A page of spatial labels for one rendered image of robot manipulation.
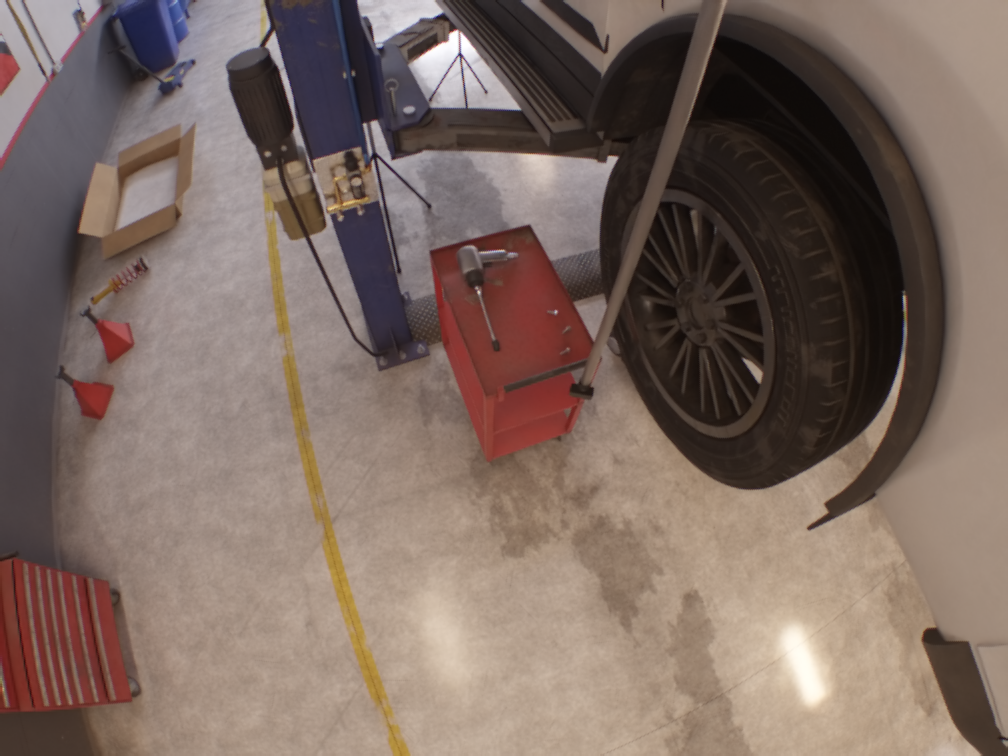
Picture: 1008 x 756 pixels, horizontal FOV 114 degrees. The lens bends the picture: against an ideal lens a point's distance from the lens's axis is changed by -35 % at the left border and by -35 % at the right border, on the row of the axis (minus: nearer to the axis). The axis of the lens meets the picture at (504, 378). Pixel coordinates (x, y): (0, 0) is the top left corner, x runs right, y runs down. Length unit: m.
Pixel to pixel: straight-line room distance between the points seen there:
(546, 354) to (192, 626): 2.25
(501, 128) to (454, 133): 0.14
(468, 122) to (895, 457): 1.39
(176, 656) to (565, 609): 2.04
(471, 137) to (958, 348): 1.37
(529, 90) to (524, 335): 0.89
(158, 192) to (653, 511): 4.43
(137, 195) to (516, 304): 3.81
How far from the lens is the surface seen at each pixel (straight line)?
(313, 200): 2.02
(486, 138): 1.59
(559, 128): 1.39
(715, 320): 1.03
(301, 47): 1.64
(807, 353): 0.81
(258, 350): 3.15
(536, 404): 2.16
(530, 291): 2.00
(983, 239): 0.61
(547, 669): 2.49
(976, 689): 0.93
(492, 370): 1.81
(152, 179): 5.01
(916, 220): 0.64
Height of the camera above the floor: 2.46
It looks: 63 degrees down
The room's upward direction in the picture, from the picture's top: 4 degrees clockwise
